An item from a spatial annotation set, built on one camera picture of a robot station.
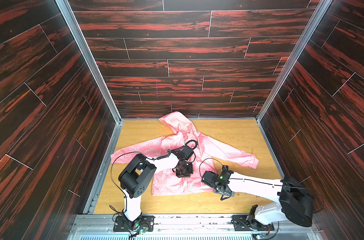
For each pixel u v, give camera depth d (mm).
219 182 594
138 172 537
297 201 422
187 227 733
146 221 737
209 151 965
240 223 724
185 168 790
